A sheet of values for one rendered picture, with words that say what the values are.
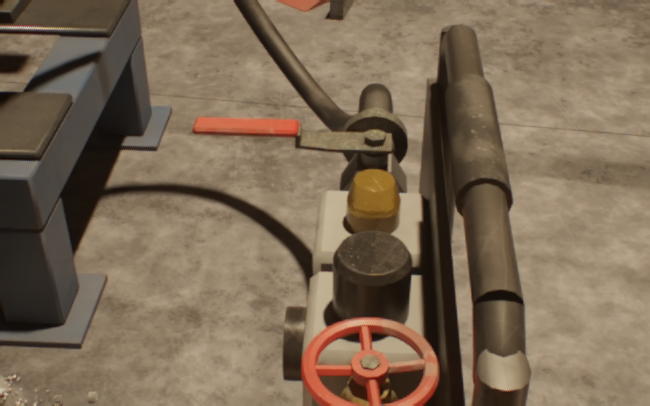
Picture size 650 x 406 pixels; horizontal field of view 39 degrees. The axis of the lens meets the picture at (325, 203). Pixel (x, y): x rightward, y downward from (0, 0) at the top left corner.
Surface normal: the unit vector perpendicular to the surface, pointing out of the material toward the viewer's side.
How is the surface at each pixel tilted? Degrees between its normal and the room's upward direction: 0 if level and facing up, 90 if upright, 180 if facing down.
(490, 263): 15
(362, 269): 0
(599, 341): 0
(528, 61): 0
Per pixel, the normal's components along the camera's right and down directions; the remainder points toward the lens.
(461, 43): -0.25, -0.80
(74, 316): 0.00, -0.81
